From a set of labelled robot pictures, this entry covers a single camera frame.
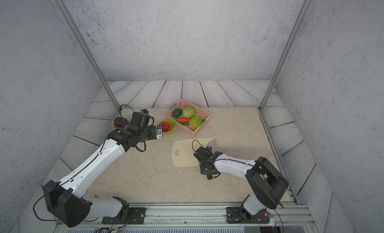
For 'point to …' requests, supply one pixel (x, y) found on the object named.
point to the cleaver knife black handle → (212, 143)
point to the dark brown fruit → (119, 122)
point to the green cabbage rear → (189, 112)
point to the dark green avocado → (177, 112)
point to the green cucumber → (184, 123)
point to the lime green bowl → (170, 131)
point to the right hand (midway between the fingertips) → (207, 169)
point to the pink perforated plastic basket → (204, 115)
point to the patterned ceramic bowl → (127, 119)
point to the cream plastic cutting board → (183, 151)
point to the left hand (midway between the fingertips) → (158, 130)
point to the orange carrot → (181, 120)
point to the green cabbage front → (195, 122)
